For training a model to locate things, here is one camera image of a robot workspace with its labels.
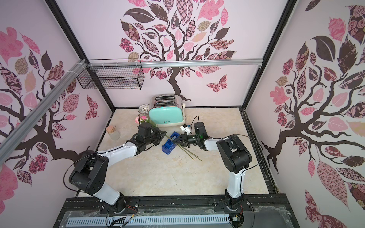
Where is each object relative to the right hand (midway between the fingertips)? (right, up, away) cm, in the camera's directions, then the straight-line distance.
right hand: (173, 142), depth 85 cm
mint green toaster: (-5, +20, +10) cm, 23 cm away
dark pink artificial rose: (-20, +14, +7) cm, 25 cm away
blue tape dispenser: (-3, -3, +6) cm, 8 cm away
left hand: (-4, +5, +5) cm, 8 cm away
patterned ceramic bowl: (-28, +23, +32) cm, 49 cm away
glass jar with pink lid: (-42, +4, +11) cm, 44 cm away
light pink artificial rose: (-24, +14, +5) cm, 28 cm away
